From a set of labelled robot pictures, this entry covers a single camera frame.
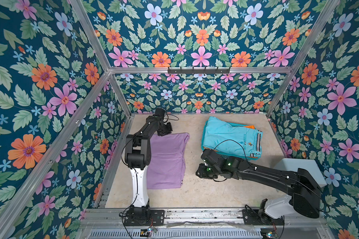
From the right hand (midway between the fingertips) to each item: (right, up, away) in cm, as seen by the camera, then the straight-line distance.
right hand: (196, 173), depth 77 cm
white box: (+58, +5, -2) cm, 58 cm away
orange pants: (+38, +25, +21) cm, 50 cm away
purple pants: (-18, 0, +11) cm, 21 cm away
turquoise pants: (+16, +19, +15) cm, 29 cm away
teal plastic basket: (+17, +18, -5) cm, 26 cm away
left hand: (-16, +23, +25) cm, 38 cm away
